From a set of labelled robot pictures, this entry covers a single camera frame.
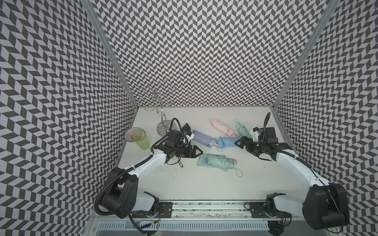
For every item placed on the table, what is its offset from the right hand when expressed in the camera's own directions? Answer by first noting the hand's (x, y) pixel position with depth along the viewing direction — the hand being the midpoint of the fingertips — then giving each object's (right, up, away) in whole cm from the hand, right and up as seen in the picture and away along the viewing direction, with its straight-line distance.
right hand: (240, 148), depth 84 cm
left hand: (-25, -3, -2) cm, 25 cm away
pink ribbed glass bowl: (-72, +7, +14) cm, 73 cm away
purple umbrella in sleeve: (-21, +4, +14) cm, 25 cm away
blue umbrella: (-7, +2, +10) cm, 12 cm away
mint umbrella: (+6, +9, +18) cm, 21 cm away
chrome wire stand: (-47, +30, -1) cm, 56 cm away
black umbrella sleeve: (-33, +11, +18) cm, 39 cm away
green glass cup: (-68, +4, +23) cm, 71 cm away
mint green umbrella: (-12, -8, +2) cm, 15 cm away
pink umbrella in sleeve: (-8, +11, +18) cm, 22 cm away
